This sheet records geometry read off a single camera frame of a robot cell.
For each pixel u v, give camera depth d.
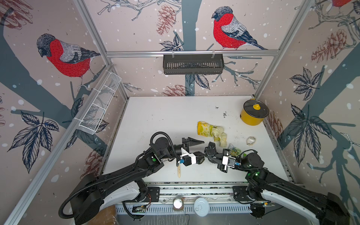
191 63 1.06
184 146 0.59
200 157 0.52
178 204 0.63
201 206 0.66
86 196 0.40
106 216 0.65
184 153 0.57
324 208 0.43
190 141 0.61
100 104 0.92
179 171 0.81
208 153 0.60
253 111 0.99
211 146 0.60
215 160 0.60
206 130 0.98
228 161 0.53
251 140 0.95
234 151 0.88
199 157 0.53
